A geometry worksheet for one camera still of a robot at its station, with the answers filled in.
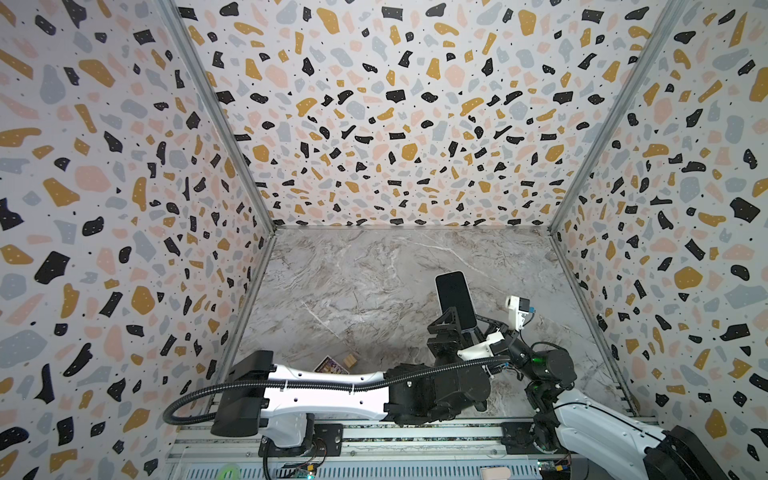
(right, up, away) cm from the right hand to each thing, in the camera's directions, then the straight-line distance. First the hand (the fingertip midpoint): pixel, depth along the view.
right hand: (473, 325), depth 66 cm
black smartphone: (-4, +7, +5) cm, 9 cm away
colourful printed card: (-36, -16, +18) cm, 43 cm away
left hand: (-3, +2, -2) cm, 4 cm away
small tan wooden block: (-31, -15, +20) cm, 40 cm away
